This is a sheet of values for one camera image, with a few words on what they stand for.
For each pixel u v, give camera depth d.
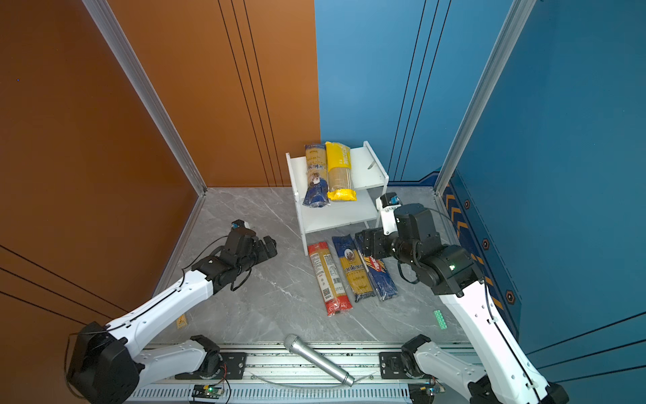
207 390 0.71
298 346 0.75
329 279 0.88
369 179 0.79
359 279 0.89
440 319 0.81
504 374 0.35
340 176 0.74
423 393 0.70
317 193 0.69
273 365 0.76
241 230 0.65
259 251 0.73
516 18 0.71
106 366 0.39
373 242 0.54
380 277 0.87
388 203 0.54
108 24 0.71
